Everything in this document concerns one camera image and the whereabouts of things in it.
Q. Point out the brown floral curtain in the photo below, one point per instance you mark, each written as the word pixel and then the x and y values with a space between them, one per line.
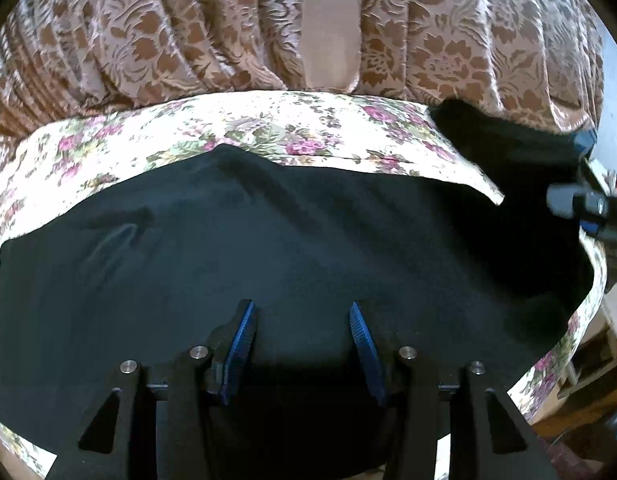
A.
pixel 188 35

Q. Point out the black pants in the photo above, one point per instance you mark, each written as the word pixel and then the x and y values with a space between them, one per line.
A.
pixel 288 240

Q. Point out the floral bedsheet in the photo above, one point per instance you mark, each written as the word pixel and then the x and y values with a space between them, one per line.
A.
pixel 288 125

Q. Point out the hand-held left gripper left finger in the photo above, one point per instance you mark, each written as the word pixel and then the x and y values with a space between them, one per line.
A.
pixel 238 345

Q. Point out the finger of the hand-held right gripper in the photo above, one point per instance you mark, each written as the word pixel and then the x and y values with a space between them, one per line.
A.
pixel 590 227
pixel 585 141

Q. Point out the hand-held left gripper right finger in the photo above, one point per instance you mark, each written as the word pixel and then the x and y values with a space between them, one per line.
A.
pixel 366 350

